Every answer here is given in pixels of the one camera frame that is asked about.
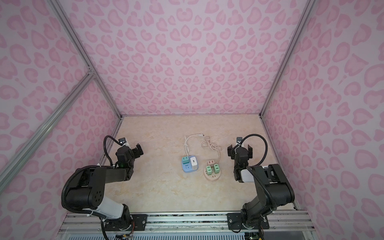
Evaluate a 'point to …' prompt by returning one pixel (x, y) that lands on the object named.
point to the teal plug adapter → (185, 160)
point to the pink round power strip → (213, 176)
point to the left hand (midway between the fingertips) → (136, 144)
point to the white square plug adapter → (193, 162)
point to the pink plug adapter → (211, 162)
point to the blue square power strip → (187, 167)
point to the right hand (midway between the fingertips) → (240, 143)
